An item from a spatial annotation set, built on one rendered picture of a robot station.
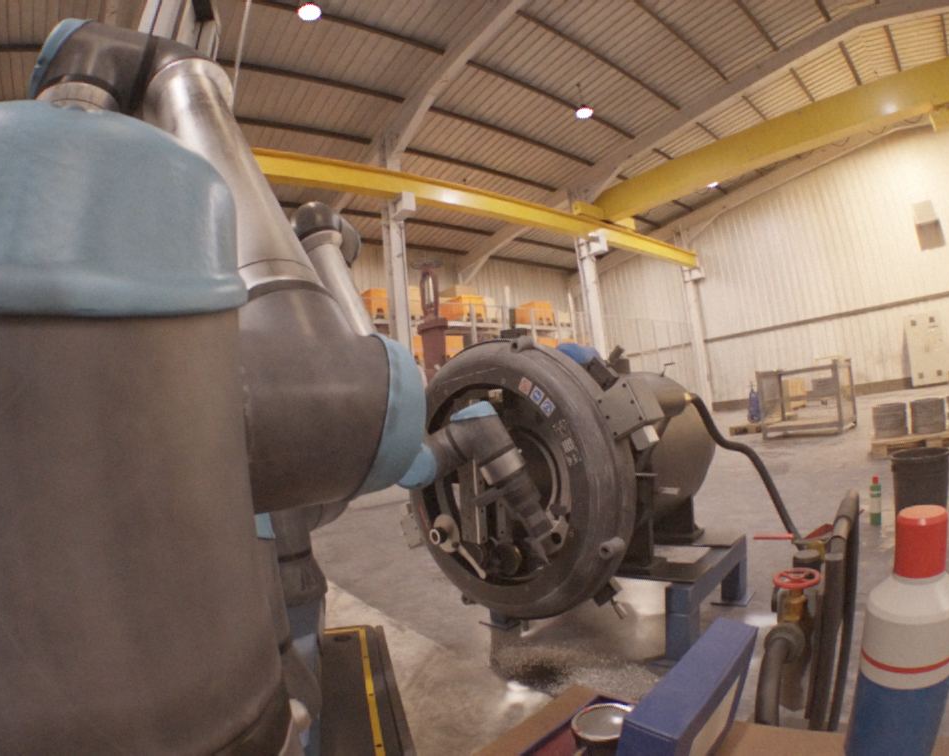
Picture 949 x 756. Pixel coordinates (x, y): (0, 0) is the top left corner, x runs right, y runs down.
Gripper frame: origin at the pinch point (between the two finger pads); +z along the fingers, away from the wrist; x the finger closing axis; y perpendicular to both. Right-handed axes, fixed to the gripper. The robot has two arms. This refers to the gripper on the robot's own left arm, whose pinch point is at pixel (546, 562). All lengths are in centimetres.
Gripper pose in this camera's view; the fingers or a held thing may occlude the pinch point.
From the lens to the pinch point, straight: 109.8
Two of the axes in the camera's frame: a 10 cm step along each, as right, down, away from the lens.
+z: 5.0, 8.5, -1.4
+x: -0.8, 2.0, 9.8
